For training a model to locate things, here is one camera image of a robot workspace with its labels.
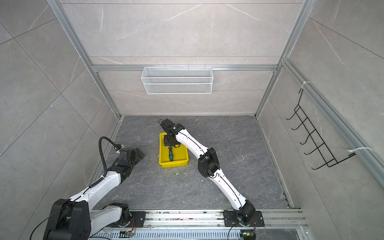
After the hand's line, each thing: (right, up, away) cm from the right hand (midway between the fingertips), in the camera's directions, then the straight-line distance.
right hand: (168, 142), depth 99 cm
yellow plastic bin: (+9, -7, -5) cm, 12 cm away
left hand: (-18, -4, -11) cm, 22 cm away
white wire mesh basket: (+6, +43, +1) cm, 43 cm away
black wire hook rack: (+72, -3, -41) cm, 83 cm away
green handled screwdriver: (+3, -6, -7) cm, 9 cm away
